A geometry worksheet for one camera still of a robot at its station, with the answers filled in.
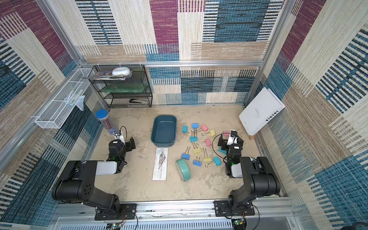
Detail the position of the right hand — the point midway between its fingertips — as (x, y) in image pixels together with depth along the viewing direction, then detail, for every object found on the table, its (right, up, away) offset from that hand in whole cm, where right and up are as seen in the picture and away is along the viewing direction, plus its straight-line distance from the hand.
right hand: (231, 133), depth 90 cm
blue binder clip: (-28, -14, +1) cm, 31 cm away
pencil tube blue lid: (-92, +13, +21) cm, 96 cm away
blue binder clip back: (-21, +4, +20) cm, 29 cm away
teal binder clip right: (-6, -10, -5) cm, 13 cm away
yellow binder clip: (-21, -11, +5) cm, 24 cm away
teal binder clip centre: (-23, -5, +10) cm, 25 cm away
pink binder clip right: (-6, +1, -11) cm, 12 cm away
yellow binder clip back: (-10, -1, +14) cm, 17 cm away
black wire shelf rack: (-81, +37, +2) cm, 89 cm away
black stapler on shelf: (-66, +23, +21) cm, 73 cm away
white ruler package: (-43, -21, -3) cm, 48 cm away
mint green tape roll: (-29, -17, -15) cm, 37 cm away
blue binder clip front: (-21, -17, -3) cm, 27 cm away
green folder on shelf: (-72, +32, +16) cm, 80 cm away
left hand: (-68, -3, +3) cm, 68 cm away
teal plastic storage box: (-44, 0, +17) cm, 47 cm away
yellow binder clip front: (-15, -16, +2) cm, 22 cm away
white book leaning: (+18, +13, -2) cm, 22 cm away
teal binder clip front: (-9, -17, -1) cm, 19 cm away
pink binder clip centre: (-13, -7, +9) cm, 17 cm away
